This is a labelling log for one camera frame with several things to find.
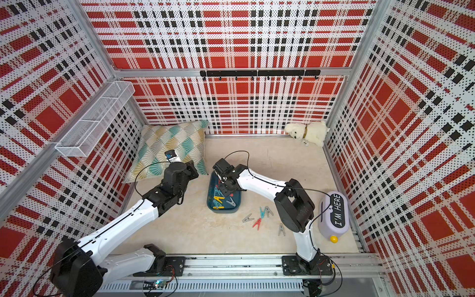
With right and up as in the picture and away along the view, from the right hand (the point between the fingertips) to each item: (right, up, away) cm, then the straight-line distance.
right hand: (231, 186), depth 89 cm
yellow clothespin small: (-6, -10, -1) cm, 12 cm away
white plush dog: (+49, +29, +25) cm, 62 cm away
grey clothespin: (+18, -12, -1) cm, 22 cm away
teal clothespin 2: (+15, -13, -1) cm, 20 cm away
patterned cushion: (-26, +25, +11) cm, 37 cm away
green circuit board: (-25, -34, -20) cm, 47 cm away
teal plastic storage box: (-8, -8, +2) cm, 11 cm away
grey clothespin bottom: (+23, -19, -7) cm, 31 cm away
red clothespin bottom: (+13, -17, -4) cm, 21 cm away
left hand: (-16, +12, -8) cm, 22 cm away
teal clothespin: (-8, -3, +6) cm, 11 cm away
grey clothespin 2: (+8, -15, -3) cm, 17 cm away
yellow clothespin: (-7, -7, +4) cm, 10 cm away
